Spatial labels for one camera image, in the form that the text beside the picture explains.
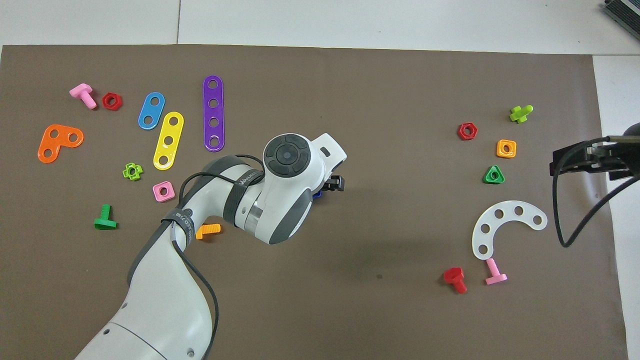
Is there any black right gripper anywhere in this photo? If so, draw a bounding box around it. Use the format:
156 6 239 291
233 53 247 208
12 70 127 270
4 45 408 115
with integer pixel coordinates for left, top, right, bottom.
549 121 640 182

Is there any lime cross-head toy screw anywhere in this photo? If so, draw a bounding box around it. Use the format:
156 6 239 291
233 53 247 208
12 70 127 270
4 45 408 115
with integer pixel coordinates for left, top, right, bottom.
508 104 534 124

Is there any green triangular toy nut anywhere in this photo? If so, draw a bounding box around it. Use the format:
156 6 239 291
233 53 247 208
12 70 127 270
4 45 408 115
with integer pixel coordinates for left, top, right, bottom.
482 164 506 185

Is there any orange toy screw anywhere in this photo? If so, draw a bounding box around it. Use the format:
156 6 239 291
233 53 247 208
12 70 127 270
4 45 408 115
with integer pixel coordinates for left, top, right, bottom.
196 223 222 241

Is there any red toy screw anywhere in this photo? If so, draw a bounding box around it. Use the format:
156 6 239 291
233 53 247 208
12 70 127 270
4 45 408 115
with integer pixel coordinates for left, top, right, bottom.
443 267 469 295

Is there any pink toy screw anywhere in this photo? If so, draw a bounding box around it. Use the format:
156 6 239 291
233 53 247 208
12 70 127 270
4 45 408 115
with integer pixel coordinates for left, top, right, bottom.
69 83 98 110
484 257 509 286

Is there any pink square toy nut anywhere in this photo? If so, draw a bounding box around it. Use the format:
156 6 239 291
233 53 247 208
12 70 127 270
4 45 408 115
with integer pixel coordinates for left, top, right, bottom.
152 181 176 203

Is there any green toy screw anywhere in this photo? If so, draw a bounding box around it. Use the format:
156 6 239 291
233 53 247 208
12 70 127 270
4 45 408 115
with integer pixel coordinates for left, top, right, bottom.
93 203 119 231

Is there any white curved toy plate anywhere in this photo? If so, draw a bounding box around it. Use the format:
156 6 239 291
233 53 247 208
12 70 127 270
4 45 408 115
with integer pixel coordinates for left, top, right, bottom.
471 200 549 261

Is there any brown table mat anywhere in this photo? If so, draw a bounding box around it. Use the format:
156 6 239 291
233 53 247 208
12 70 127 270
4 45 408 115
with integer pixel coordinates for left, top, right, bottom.
0 44 630 360

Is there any purple four-hole toy strip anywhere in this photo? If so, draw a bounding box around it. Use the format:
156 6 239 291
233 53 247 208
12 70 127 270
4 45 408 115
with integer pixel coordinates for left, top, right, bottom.
202 75 226 152

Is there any black ribbed device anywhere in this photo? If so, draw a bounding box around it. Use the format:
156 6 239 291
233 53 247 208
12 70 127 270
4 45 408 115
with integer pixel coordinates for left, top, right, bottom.
601 0 640 37

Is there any yellow three-hole toy strip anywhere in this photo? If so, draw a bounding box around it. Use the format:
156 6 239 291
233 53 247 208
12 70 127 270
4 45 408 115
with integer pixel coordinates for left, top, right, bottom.
152 111 185 171

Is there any blue two-hole toy strip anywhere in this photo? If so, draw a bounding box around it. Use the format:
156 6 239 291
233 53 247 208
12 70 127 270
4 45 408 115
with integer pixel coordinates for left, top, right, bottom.
137 91 166 131

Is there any orange angled toy plate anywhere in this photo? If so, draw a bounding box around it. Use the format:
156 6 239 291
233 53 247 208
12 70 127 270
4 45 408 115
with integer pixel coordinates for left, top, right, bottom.
37 124 85 164

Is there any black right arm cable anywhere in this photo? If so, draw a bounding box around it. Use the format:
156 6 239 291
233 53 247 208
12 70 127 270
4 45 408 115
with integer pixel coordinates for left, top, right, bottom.
551 141 640 249

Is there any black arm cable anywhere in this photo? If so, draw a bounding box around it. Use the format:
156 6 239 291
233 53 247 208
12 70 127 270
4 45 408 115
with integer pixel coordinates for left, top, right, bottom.
551 141 640 249
170 154 266 360

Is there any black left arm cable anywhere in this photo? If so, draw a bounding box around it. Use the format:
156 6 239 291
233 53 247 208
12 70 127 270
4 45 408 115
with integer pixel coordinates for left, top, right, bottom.
170 154 266 360

